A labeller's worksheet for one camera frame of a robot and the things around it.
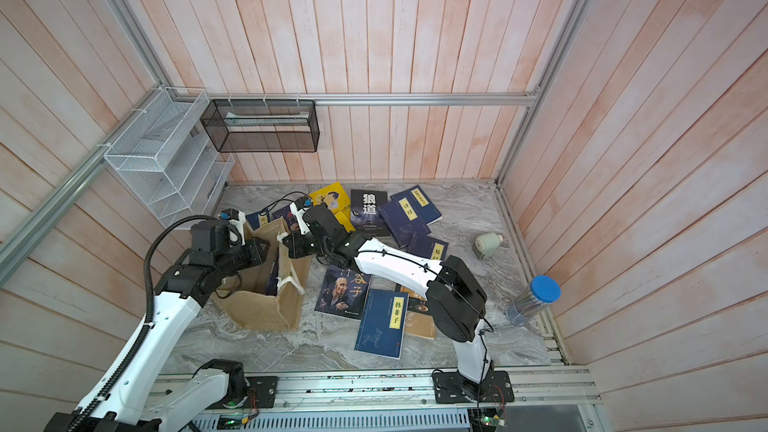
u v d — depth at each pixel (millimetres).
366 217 1071
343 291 884
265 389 730
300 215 717
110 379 393
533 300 715
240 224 673
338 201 1139
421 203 1119
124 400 386
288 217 730
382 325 827
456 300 477
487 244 928
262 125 1041
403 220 1071
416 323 836
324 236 623
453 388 727
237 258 643
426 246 1010
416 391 751
